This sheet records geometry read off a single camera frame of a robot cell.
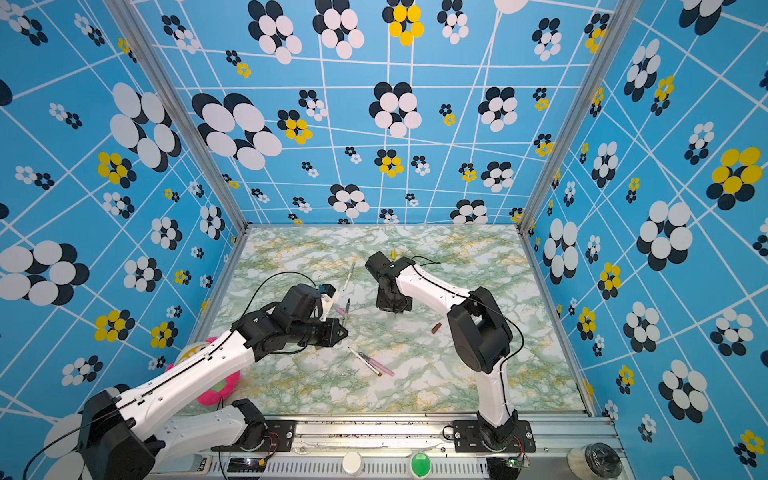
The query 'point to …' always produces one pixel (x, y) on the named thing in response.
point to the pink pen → (377, 364)
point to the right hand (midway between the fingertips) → (391, 307)
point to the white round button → (352, 463)
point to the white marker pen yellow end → (349, 275)
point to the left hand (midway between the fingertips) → (349, 332)
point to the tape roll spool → (594, 461)
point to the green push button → (421, 464)
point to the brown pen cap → (436, 328)
